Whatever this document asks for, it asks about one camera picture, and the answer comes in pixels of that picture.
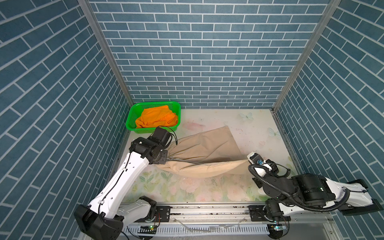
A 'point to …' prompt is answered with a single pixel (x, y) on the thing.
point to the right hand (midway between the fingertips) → (247, 160)
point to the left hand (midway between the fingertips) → (159, 157)
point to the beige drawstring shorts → (210, 154)
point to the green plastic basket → (136, 109)
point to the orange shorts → (157, 116)
